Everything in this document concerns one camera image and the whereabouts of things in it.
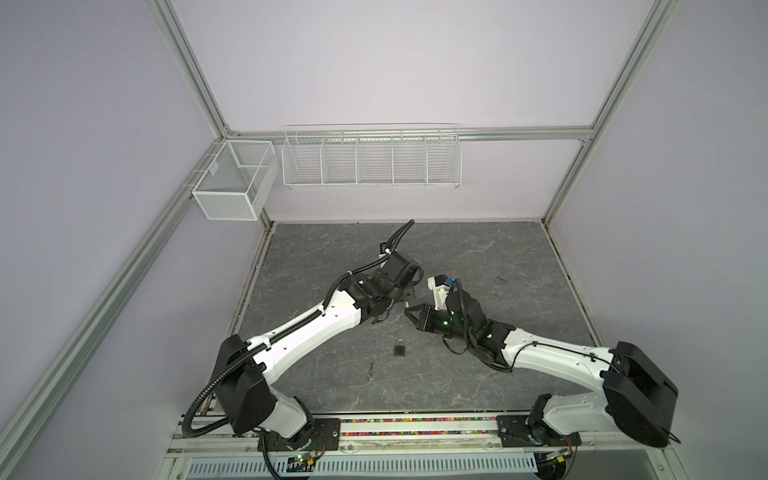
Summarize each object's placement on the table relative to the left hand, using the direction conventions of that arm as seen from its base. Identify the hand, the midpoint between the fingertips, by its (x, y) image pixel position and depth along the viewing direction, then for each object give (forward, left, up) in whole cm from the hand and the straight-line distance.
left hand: (405, 287), depth 78 cm
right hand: (-6, +1, -4) cm, 7 cm away
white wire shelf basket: (+44, +8, +11) cm, 46 cm away
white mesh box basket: (+45, +54, +3) cm, 70 cm away
